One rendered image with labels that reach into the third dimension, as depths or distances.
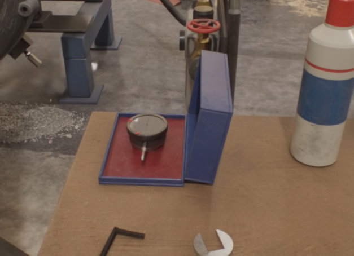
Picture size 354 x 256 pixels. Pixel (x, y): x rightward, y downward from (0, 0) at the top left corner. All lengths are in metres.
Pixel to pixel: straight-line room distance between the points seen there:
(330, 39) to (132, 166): 0.30
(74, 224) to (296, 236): 0.25
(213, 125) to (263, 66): 1.47
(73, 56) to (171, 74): 0.44
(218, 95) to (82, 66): 1.16
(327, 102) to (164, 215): 0.24
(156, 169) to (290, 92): 1.25
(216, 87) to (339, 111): 0.16
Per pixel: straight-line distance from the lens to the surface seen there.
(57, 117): 1.66
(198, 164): 0.58
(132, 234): 0.54
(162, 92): 1.77
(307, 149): 0.64
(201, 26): 1.00
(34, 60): 1.48
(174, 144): 0.67
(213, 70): 0.62
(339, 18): 0.57
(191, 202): 0.58
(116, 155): 0.65
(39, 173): 1.42
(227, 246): 0.52
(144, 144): 0.63
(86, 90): 1.73
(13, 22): 1.31
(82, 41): 1.65
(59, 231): 0.56
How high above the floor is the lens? 0.86
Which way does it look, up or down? 33 degrees down
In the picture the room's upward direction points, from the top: straight up
